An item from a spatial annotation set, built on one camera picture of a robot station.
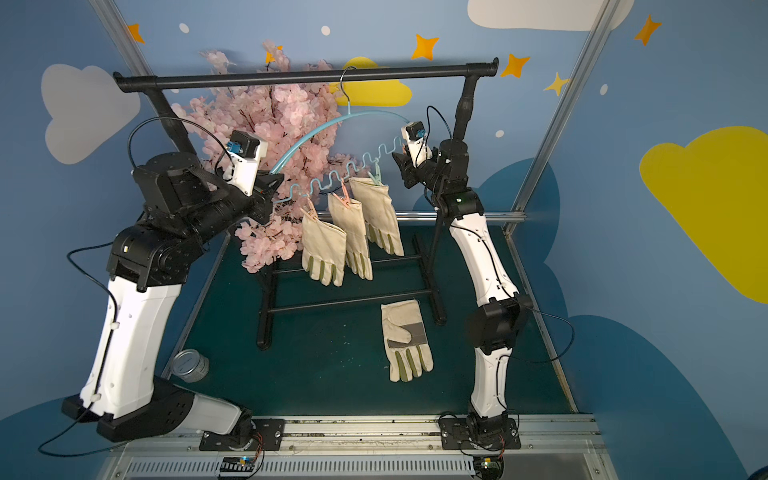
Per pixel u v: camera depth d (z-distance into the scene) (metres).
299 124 0.60
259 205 0.48
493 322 0.51
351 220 0.73
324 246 0.74
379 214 0.79
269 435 0.74
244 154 0.42
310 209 0.65
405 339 0.91
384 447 0.73
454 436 0.74
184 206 0.38
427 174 0.66
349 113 0.56
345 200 0.68
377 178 0.73
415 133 0.62
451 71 0.54
